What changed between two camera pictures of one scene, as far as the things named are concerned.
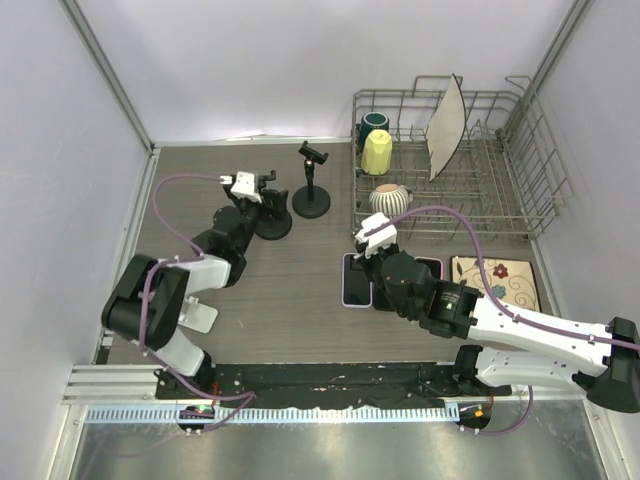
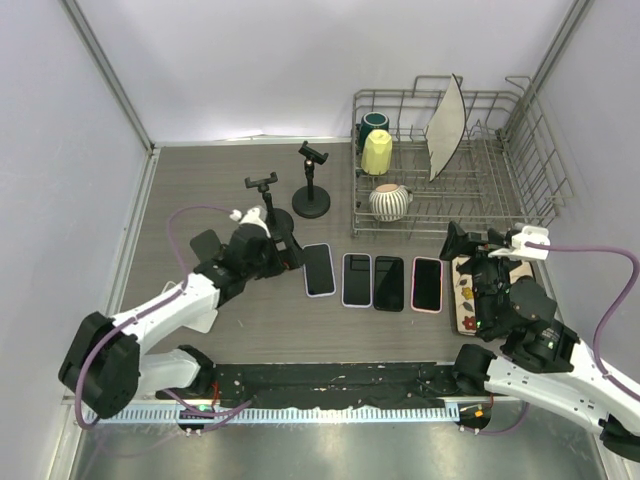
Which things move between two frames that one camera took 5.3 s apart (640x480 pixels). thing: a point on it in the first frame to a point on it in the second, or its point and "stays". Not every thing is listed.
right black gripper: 391,249 to 467,243
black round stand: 311,202 stays
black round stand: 272,228 stays
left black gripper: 277,201 to 291,256
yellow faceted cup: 376,152 stays
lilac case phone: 357,288 stays
